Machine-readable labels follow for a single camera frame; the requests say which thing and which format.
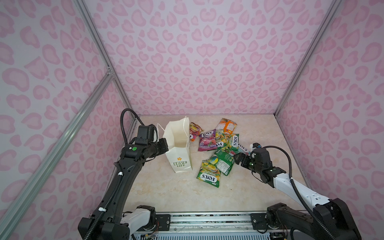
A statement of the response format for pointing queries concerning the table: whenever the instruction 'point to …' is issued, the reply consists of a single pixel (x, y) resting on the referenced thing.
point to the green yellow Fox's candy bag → (226, 142)
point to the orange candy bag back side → (226, 125)
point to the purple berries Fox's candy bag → (207, 141)
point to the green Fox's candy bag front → (209, 172)
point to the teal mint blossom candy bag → (241, 149)
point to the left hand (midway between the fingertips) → (168, 144)
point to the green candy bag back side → (225, 161)
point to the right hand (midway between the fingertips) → (239, 158)
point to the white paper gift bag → (178, 157)
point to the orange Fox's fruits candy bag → (194, 130)
